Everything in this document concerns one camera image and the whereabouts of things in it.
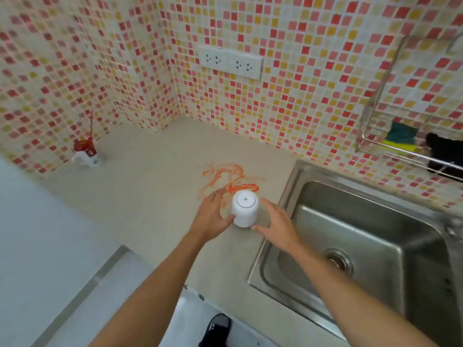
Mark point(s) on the person's left hand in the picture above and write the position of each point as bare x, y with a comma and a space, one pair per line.
209, 220

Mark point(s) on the person's right hand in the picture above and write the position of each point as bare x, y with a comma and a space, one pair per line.
282, 229

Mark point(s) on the white plastic cup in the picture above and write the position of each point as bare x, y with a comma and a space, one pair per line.
244, 209

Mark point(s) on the green and yellow sponge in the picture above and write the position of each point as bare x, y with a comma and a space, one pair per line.
401, 131

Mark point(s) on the person's left forearm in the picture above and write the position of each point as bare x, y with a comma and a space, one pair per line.
152, 296

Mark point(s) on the person's right forearm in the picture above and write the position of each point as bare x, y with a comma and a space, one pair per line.
354, 303

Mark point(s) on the beige countertop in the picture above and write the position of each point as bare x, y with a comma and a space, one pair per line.
144, 198

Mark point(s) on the orange sauce smear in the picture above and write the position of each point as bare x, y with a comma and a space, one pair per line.
242, 187

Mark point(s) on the metal sink drain strainer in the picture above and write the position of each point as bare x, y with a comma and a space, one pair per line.
337, 261

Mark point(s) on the stainless steel double sink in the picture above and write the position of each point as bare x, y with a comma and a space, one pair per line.
379, 231

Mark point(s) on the black shoe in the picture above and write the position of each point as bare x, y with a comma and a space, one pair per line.
215, 330

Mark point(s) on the red-capped sauce bottle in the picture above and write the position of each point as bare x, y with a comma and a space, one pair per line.
87, 157

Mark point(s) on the black cloth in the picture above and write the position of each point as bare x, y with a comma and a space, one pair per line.
445, 151

